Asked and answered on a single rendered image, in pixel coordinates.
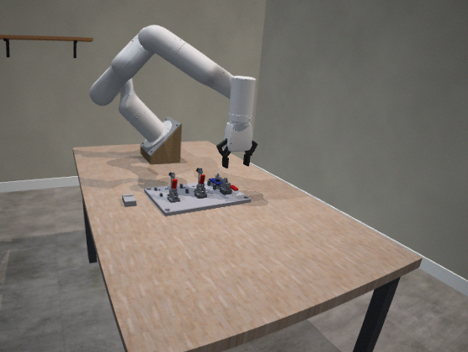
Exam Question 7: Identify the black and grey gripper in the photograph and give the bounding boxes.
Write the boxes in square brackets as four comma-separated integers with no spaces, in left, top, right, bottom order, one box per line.
[216,121,258,168]

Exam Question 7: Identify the blue flat plate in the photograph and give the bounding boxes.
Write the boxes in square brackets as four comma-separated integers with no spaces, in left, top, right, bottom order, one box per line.
[209,178,222,189]

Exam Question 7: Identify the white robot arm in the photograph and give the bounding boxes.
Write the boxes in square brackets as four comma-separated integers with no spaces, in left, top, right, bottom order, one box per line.
[89,25,256,148]

